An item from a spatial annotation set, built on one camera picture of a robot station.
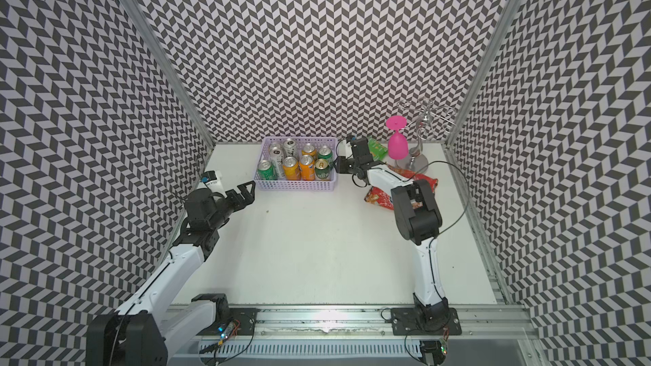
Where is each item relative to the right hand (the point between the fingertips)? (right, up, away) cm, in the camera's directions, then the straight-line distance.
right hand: (337, 165), depth 101 cm
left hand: (-30, -8, -18) cm, 36 cm away
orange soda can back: (-11, +6, +1) cm, 13 cm away
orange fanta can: (-18, -1, -5) cm, 19 cm away
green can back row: (-5, +5, +1) cm, 7 cm away
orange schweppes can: (-12, -1, -3) cm, 12 cm away
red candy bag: (+17, -13, -5) cm, 22 cm away
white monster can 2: (-19, +6, -2) cm, 20 cm away
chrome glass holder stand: (+32, +16, -13) cm, 38 cm away
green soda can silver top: (-27, -2, -5) cm, 28 cm away
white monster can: (-24, +5, -3) cm, 24 cm away
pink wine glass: (+23, +9, -6) cm, 25 cm away
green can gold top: (-6, -1, -4) cm, 7 cm away
